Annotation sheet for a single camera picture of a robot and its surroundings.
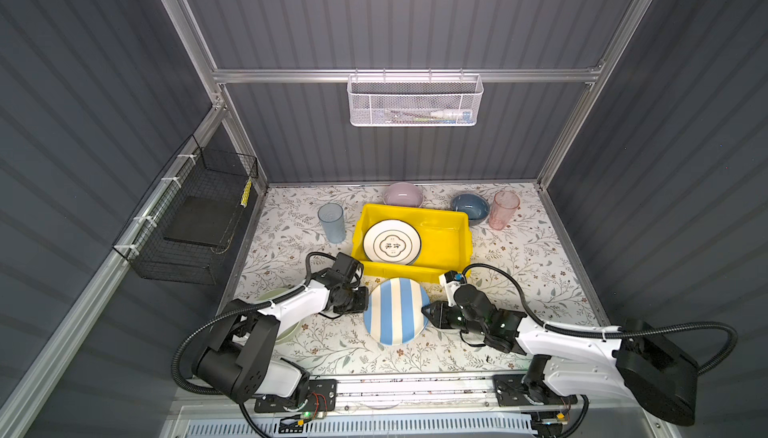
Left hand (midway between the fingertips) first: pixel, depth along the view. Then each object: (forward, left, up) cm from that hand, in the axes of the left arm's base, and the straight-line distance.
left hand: (368, 306), depth 88 cm
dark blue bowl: (+35, -40, +4) cm, 53 cm away
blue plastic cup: (+23, +10, +15) cm, 29 cm away
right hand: (-5, -16, +5) cm, 18 cm away
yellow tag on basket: (+22, +33, +25) cm, 47 cm away
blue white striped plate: (-3, -7, +2) cm, 8 cm away
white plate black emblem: (+20, -9, +3) cm, 22 cm away
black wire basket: (+10, +43, +28) cm, 52 cm away
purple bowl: (+42, -14, +4) cm, 44 cm away
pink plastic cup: (+28, -47, +10) cm, 56 cm away
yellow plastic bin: (+19, -27, +3) cm, 33 cm away
